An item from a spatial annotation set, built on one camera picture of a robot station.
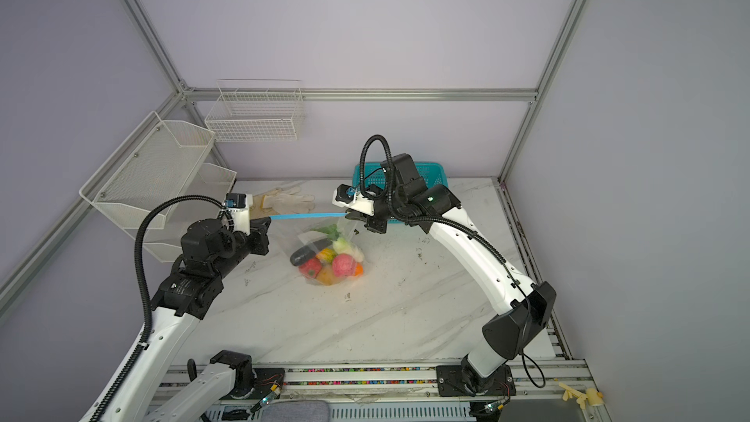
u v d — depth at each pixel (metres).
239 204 0.58
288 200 1.13
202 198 0.56
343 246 0.84
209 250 0.51
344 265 0.81
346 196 0.56
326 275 0.86
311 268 0.84
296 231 0.73
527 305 0.39
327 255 0.85
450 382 0.73
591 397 0.70
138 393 0.40
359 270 0.89
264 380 0.73
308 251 0.82
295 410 0.68
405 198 0.53
